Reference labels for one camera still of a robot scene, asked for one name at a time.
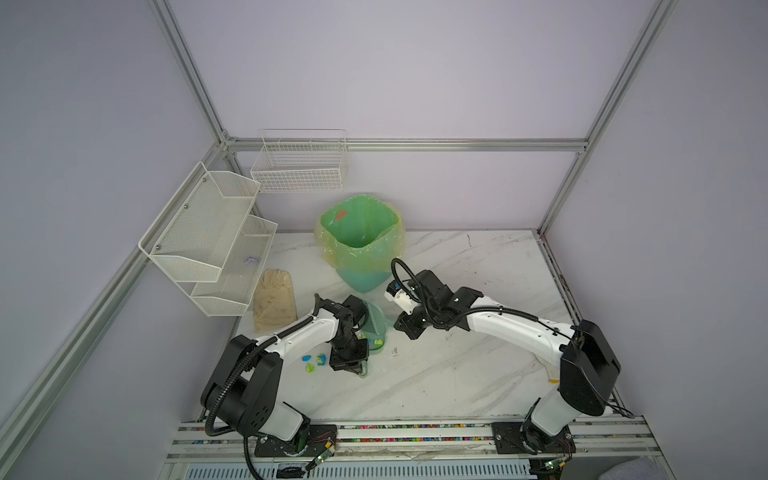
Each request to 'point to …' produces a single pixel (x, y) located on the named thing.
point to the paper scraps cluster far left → (321, 360)
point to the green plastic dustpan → (375, 327)
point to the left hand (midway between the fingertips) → (359, 372)
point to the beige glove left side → (274, 301)
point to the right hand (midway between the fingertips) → (394, 324)
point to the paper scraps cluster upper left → (378, 342)
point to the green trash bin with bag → (362, 237)
